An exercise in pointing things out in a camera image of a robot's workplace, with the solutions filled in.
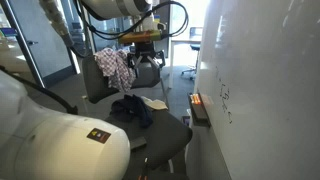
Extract gray braided cable hose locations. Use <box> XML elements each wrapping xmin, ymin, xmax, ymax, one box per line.
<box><xmin>39</xmin><ymin>0</ymin><xmax>76</xmax><ymax>48</ymax></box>

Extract orange marker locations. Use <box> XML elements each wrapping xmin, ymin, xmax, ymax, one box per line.
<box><xmin>189</xmin><ymin>93</ymin><xmax>202</xmax><ymax>106</ymax></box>

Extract glass door with frame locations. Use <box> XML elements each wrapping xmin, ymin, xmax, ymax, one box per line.
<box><xmin>0</xmin><ymin>0</ymin><xmax>78</xmax><ymax>88</ymax></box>

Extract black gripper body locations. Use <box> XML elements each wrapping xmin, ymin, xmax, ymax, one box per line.
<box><xmin>134</xmin><ymin>41</ymin><xmax>158</xmax><ymax>63</ymax></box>

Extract orange and black tool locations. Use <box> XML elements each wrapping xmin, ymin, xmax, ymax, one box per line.
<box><xmin>137</xmin><ymin>157</ymin><xmax>151</xmax><ymax>180</ymax></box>

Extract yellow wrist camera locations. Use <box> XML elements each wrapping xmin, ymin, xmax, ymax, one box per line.
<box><xmin>118</xmin><ymin>29</ymin><xmax>167</xmax><ymax>45</ymax></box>

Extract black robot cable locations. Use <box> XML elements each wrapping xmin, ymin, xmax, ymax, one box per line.
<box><xmin>73</xmin><ymin>0</ymin><xmax>190</xmax><ymax>42</ymax></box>

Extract dark gray office chair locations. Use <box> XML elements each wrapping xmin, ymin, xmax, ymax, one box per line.
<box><xmin>81</xmin><ymin>54</ymin><xmax>194</xmax><ymax>180</ymax></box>

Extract white table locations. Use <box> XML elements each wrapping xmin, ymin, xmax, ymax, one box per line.
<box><xmin>168</xmin><ymin>35</ymin><xmax>203</xmax><ymax>90</ymax></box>

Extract purple checkered cloth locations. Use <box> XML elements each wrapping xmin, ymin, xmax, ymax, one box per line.
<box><xmin>94</xmin><ymin>47</ymin><xmax>137</xmax><ymax>93</ymax></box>

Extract beige cloth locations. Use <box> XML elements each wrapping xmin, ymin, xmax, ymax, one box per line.
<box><xmin>141</xmin><ymin>96</ymin><xmax>169</xmax><ymax>111</ymax></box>

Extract dark door with signs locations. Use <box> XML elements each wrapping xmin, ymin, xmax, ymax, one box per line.
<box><xmin>153</xmin><ymin>0</ymin><xmax>172</xmax><ymax>60</ymax></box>

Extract large white whiteboard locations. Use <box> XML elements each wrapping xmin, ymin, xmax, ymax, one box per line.
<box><xmin>194</xmin><ymin>0</ymin><xmax>320</xmax><ymax>180</ymax></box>

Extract blue swivel office chair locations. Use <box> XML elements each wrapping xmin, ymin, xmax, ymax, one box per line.
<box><xmin>181</xmin><ymin>26</ymin><xmax>204</xmax><ymax>81</ymax></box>

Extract dark blue cloth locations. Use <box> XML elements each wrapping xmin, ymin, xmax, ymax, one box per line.
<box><xmin>110</xmin><ymin>94</ymin><xmax>155</xmax><ymax>129</ymax></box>

